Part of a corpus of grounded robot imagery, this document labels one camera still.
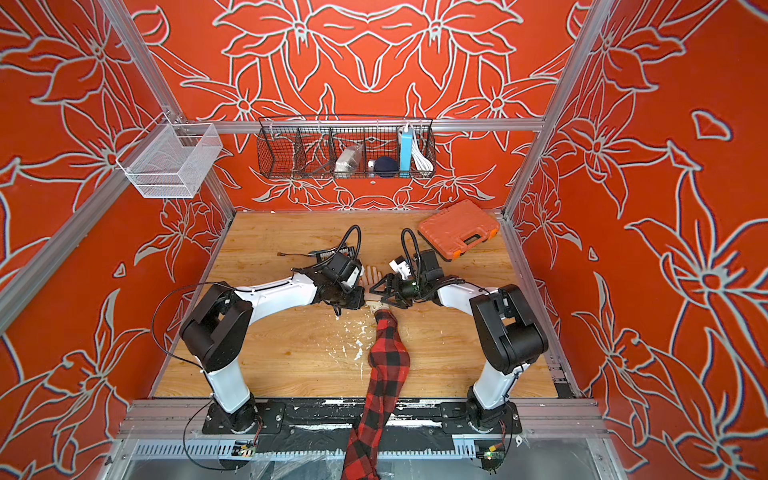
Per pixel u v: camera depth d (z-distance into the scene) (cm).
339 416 74
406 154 88
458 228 107
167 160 91
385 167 95
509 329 47
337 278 73
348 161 92
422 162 91
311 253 107
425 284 74
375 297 89
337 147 100
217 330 47
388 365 78
